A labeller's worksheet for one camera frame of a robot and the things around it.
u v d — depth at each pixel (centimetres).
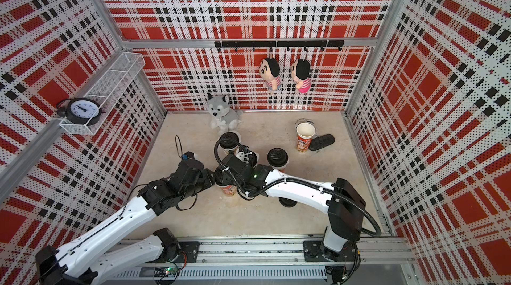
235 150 87
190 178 57
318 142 104
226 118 105
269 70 91
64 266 39
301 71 97
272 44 88
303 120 112
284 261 73
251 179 56
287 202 86
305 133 96
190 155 69
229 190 80
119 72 81
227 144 85
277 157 81
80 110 64
